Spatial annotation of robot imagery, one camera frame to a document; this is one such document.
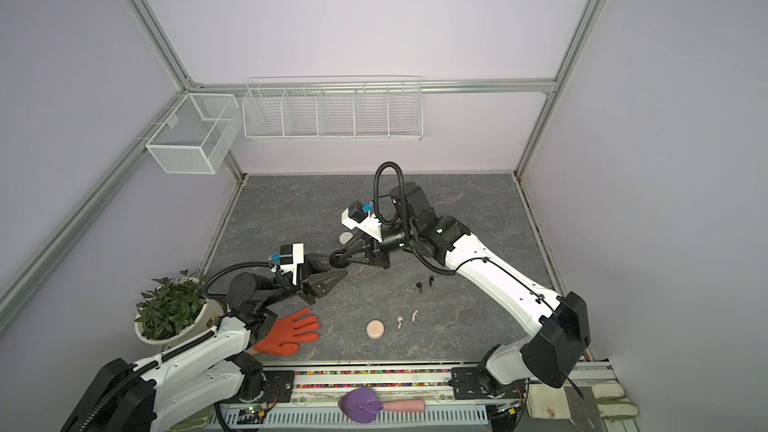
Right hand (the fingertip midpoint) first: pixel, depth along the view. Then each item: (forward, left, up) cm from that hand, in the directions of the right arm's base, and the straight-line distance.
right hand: (343, 256), depth 65 cm
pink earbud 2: (-3, -17, -28) cm, 33 cm away
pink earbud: (-4, -12, -29) cm, 32 cm away
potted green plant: (-7, +41, -12) cm, 44 cm away
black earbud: (+6, -18, -29) cm, 35 cm away
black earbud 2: (+8, -22, -29) cm, 37 cm away
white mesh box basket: (+48, +55, -3) cm, 73 cm away
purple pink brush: (-25, -3, -27) cm, 37 cm away
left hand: (-2, -1, -2) cm, 3 cm away
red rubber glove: (-8, +18, -27) cm, 33 cm away
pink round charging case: (-8, -6, -27) cm, 28 cm away
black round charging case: (-2, 0, +2) cm, 3 cm away
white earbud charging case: (+23, +7, -28) cm, 37 cm away
